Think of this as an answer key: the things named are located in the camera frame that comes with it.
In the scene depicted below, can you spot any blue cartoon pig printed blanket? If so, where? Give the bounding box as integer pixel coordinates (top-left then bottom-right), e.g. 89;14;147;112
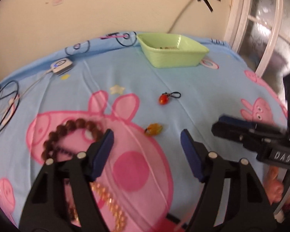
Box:
0;31;289;232

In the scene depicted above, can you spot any small white square device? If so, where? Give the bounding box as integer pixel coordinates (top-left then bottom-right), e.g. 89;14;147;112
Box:
50;57;73;74

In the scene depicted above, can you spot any thin white device cable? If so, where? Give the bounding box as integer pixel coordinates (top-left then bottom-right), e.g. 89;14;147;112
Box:
19;71;54;97

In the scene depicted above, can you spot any white window frame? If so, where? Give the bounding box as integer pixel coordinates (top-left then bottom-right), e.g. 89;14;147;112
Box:
223;0;290;78

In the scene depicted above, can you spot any red charm with black cord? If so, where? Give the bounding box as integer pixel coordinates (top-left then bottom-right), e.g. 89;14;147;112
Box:
159;92;181;106

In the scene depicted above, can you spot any purple bead necklace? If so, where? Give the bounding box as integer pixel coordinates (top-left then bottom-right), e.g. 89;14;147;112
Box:
54;146;75;155

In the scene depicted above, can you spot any large brown wooden bead bracelet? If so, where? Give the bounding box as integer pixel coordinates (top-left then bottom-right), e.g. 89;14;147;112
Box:
42;118;104;165

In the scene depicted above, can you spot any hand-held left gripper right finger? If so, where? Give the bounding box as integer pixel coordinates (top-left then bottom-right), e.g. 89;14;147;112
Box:
180;129;277;232

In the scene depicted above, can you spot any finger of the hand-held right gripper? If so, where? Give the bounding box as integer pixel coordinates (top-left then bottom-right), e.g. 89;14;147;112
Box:
211;122;266;150
219;115;288;136

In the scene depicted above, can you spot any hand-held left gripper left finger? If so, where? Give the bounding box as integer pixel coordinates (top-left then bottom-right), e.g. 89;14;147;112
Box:
19;129;115;232

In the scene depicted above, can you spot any thin black cable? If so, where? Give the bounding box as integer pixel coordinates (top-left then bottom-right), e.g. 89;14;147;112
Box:
0;81;21;142

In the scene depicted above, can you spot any light green plastic basin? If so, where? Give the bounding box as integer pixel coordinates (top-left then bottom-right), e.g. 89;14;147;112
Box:
136;33;209;68

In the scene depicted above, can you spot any white wall cable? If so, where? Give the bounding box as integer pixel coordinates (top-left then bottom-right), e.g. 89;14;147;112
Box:
166;0;196;33

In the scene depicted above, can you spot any amber ring charm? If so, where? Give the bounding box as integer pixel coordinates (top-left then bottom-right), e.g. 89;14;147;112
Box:
144;123;163;136

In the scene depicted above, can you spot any yellow amber bead bracelet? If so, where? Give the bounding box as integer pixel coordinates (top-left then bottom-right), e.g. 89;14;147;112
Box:
68;182;127;231

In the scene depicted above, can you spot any person's right hand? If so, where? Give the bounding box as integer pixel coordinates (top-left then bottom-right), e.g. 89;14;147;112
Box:
264;168;290;206

